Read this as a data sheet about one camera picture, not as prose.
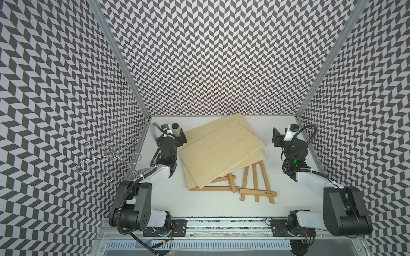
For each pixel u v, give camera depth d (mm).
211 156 888
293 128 686
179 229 725
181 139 804
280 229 732
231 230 738
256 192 812
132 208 419
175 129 977
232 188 808
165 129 730
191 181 826
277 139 743
